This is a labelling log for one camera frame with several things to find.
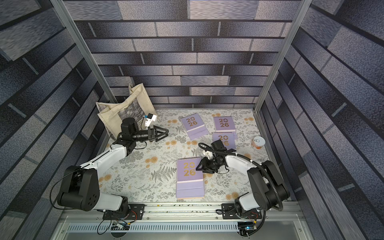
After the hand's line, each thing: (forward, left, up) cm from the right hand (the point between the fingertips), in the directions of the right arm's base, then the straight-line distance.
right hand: (198, 169), depth 85 cm
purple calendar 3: (+36, -19, -2) cm, 41 cm away
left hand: (+9, +17, +22) cm, 29 cm away
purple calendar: (-8, +5, -1) cm, 9 cm away
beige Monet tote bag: (+36, +42, +16) cm, 58 cm away
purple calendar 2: (+33, +4, -1) cm, 33 cm away
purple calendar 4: (+23, -21, -2) cm, 31 cm away
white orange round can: (+18, -39, +1) cm, 43 cm away
